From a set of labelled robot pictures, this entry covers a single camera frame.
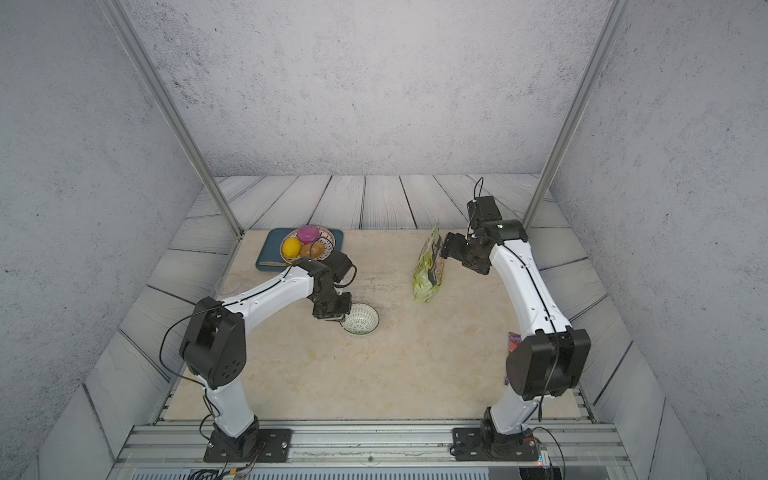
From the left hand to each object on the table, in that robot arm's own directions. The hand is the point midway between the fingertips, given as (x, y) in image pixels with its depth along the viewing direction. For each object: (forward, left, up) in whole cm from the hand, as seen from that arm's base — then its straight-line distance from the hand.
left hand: (351, 319), depth 88 cm
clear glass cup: (+18, +43, -5) cm, 46 cm away
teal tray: (+34, +34, -7) cm, 48 cm away
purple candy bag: (-5, -48, -7) cm, 49 cm away
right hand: (+9, -29, +17) cm, 35 cm away
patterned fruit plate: (+39, +14, -5) cm, 42 cm away
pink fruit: (+36, +19, -1) cm, 41 cm away
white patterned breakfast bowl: (+1, -3, -3) cm, 5 cm away
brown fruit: (+29, +16, -2) cm, 33 cm away
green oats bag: (+12, -23, +7) cm, 27 cm away
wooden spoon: (+28, +31, -8) cm, 42 cm away
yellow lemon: (+30, +24, -2) cm, 39 cm away
